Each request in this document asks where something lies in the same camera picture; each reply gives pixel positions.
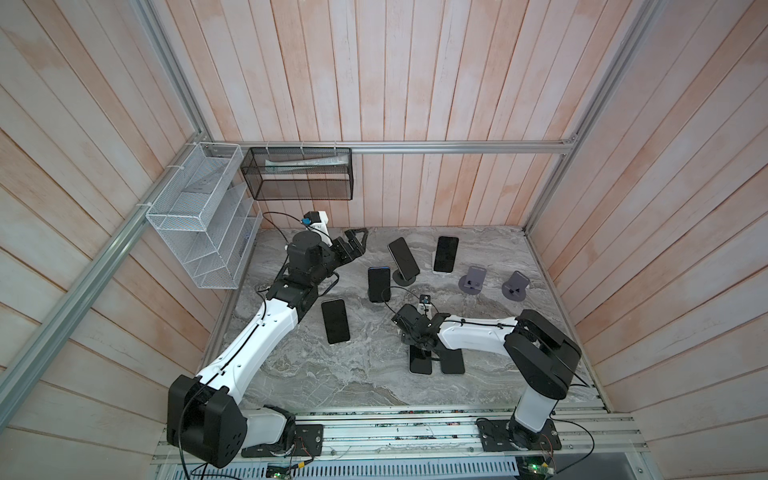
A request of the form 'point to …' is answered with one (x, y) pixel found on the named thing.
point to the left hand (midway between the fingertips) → (359, 241)
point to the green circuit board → (535, 468)
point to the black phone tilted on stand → (403, 258)
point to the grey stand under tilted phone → (400, 279)
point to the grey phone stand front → (472, 282)
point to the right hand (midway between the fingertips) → (414, 332)
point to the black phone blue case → (379, 284)
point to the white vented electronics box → (429, 469)
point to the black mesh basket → (299, 173)
